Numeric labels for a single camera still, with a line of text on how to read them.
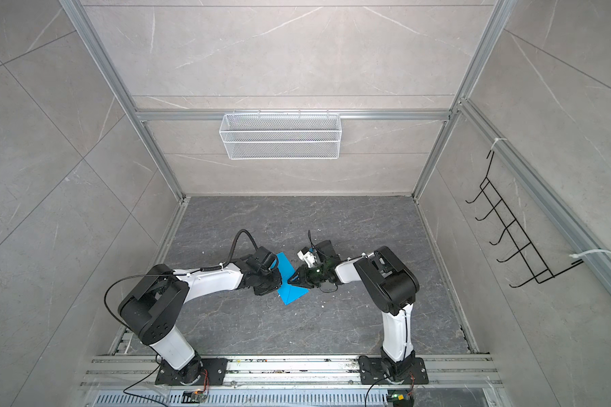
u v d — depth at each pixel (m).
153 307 0.46
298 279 0.87
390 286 0.52
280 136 1.01
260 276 0.73
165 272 0.50
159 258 1.03
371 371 0.73
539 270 0.59
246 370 0.75
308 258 0.90
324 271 0.80
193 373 0.66
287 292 0.90
